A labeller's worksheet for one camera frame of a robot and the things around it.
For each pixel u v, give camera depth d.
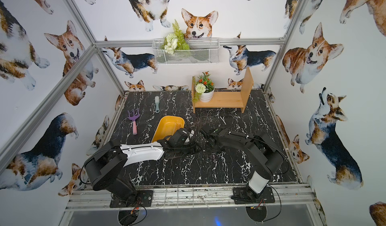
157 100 1.17
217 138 0.64
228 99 1.07
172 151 0.66
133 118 1.07
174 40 0.78
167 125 1.01
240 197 0.73
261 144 0.52
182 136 0.69
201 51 0.92
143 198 0.74
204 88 0.93
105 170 0.44
